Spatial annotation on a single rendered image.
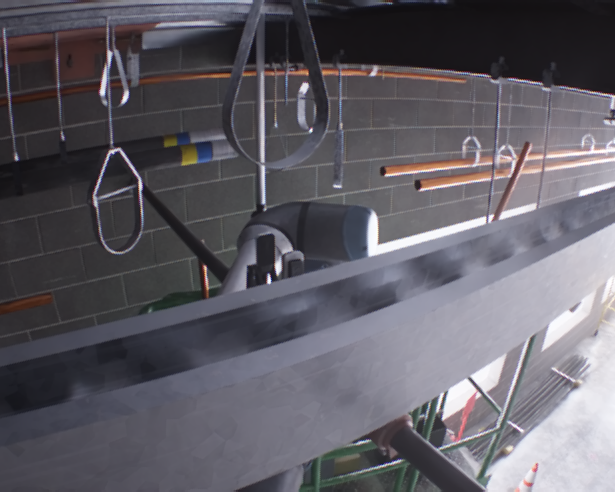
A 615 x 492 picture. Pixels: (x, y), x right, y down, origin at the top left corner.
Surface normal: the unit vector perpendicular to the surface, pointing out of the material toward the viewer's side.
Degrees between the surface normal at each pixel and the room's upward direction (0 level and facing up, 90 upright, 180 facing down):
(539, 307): 90
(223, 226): 90
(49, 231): 90
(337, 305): 90
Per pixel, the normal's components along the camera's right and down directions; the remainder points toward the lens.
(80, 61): 0.53, 0.33
